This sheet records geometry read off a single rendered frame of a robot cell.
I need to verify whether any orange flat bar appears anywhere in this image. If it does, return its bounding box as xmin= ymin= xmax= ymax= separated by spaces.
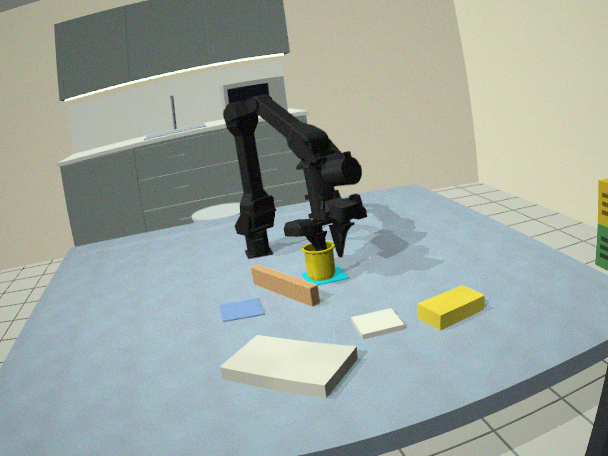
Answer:
xmin=251 ymin=265 xmax=320 ymax=306

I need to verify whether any white flat rectangular block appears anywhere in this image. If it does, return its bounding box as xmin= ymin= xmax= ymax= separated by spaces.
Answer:
xmin=351 ymin=308 xmax=404 ymax=339

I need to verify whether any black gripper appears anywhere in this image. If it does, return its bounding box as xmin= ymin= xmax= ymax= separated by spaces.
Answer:
xmin=284 ymin=186 xmax=367 ymax=258

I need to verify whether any cream flat rectangular block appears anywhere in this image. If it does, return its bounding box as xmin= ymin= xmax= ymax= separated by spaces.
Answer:
xmin=220 ymin=335 xmax=358 ymax=398

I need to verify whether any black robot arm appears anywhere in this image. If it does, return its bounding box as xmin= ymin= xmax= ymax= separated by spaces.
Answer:
xmin=223 ymin=95 xmax=362 ymax=259

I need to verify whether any yellow flat square block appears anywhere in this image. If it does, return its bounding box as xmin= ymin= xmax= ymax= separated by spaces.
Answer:
xmin=417 ymin=285 xmax=485 ymax=331

